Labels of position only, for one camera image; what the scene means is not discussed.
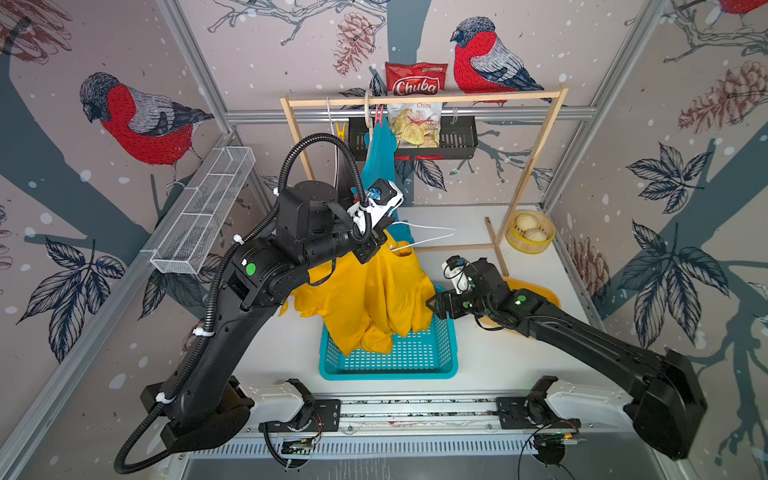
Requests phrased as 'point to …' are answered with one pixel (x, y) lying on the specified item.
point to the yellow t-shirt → (365, 304)
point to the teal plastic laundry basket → (424, 353)
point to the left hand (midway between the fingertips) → (394, 209)
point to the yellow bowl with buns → (529, 232)
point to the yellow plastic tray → (551, 298)
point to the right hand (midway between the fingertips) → (437, 297)
